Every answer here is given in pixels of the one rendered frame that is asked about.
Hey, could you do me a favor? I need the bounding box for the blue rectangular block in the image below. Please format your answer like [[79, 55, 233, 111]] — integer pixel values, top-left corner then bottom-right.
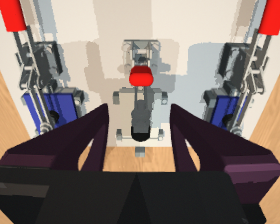
[[206, 90, 239, 130]]

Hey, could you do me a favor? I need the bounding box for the blue flat plate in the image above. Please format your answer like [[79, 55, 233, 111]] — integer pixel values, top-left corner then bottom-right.
[[23, 89, 81, 135]]

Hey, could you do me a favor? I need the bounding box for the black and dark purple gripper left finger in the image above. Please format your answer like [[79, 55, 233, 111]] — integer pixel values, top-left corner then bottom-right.
[[0, 103, 109, 171]]

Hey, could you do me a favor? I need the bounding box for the toggle clamp with red handle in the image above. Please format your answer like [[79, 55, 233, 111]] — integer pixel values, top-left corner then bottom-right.
[[0, 0, 63, 135]]

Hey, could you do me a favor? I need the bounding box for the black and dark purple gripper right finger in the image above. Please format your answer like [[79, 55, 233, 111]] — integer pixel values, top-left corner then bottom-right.
[[169, 103, 280, 204]]

